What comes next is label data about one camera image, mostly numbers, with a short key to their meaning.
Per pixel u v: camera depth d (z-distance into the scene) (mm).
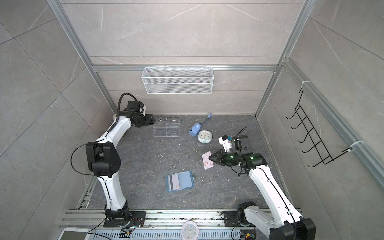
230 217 733
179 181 856
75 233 660
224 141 699
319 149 643
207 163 725
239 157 565
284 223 382
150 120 874
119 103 715
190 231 685
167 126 1070
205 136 1039
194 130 1041
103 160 521
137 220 725
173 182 852
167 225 729
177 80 1009
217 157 635
